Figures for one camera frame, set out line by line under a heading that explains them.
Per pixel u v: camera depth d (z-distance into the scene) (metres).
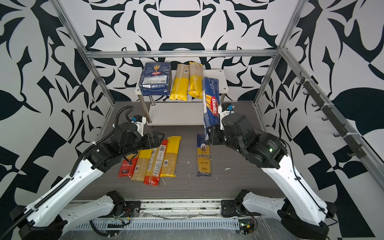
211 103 0.59
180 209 0.75
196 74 0.83
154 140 0.62
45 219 0.38
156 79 0.75
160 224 0.71
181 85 0.79
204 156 0.89
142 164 0.85
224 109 0.50
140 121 0.62
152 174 0.82
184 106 0.78
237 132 0.40
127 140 0.51
